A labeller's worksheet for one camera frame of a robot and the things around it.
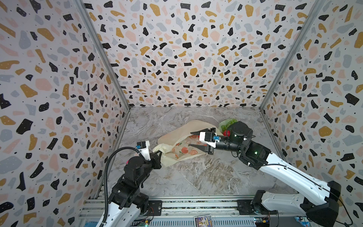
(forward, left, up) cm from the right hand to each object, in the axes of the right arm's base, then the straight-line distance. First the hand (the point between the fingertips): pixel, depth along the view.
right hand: (193, 136), depth 58 cm
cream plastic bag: (+5, +11, -17) cm, 21 cm away
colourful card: (-25, -6, -37) cm, 45 cm away
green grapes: (+35, -26, -33) cm, 54 cm away
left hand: (+2, +15, -16) cm, 22 cm away
